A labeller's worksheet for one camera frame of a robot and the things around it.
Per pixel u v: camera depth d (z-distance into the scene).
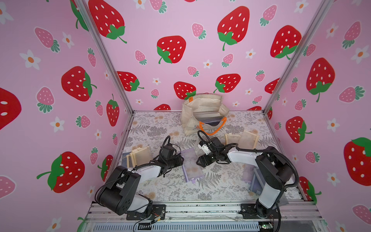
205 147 0.85
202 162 0.82
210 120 1.00
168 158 0.72
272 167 0.49
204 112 1.10
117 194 0.43
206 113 1.02
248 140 1.02
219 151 0.74
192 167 0.90
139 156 0.93
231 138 1.04
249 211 0.73
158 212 0.74
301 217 0.73
